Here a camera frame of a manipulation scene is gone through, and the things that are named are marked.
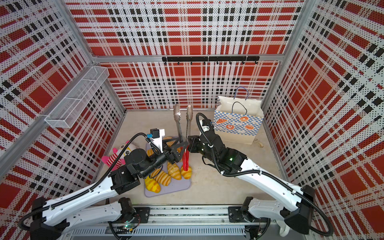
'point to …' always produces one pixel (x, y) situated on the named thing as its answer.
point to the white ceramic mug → (284, 229)
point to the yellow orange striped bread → (152, 185)
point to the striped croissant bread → (174, 171)
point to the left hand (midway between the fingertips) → (184, 143)
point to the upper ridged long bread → (171, 142)
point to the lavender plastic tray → (176, 186)
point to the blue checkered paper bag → (237, 119)
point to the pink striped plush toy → (109, 160)
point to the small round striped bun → (186, 174)
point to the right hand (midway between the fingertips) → (187, 139)
